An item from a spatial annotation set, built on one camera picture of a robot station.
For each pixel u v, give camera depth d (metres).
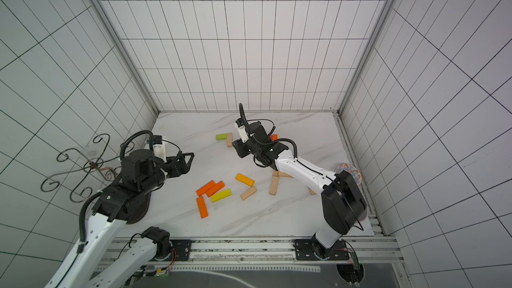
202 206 0.83
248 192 0.88
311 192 0.87
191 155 0.68
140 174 0.50
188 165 0.64
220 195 0.87
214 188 0.88
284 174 0.57
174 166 0.60
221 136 1.07
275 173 0.92
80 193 0.55
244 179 0.92
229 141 1.07
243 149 0.73
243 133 0.72
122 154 0.48
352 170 0.90
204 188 0.89
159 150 0.61
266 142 0.64
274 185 0.90
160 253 0.65
